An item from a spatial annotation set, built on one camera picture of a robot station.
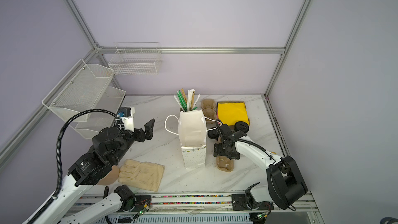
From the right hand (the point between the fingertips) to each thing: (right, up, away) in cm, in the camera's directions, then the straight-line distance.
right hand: (220, 155), depth 86 cm
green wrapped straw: (-23, +31, +13) cm, 40 cm away
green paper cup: (+13, +16, +5) cm, 21 cm away
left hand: (-35, +21, -21) cm, 46 cm away
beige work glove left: (-41, -10, -3) cm, 42 cm away
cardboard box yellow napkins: (+9, +23, +20) cm, 32 cm away
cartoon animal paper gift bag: (-16, +12, +8) cm, 21 cm away
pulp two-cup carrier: (+2, -5, 0) cm, 5 cm away
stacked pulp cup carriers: (-6, +28, +27) cm, 39 cm away
